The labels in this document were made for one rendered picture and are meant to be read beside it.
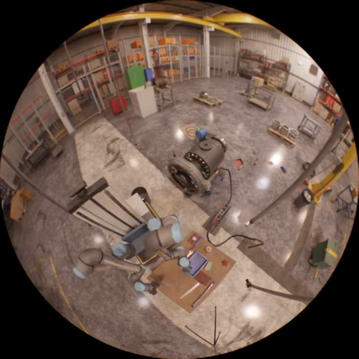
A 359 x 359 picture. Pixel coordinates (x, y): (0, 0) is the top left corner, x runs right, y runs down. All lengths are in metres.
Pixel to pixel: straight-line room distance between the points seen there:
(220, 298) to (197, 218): 1.58
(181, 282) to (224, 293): 0.91
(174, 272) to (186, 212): 1.17
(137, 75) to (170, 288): 8.95
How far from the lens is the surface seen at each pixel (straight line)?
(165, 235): 0.74
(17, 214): 7.30
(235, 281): 2.51
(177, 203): 2.54
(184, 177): 2.01
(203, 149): 2.12
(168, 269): 1.88
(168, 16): 10.60
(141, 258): 2.12
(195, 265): 1.85
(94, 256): 0.94
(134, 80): 8.50
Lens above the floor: 2.32
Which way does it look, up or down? 55 degrees down
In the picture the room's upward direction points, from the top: 7 degrees counter-clockwise
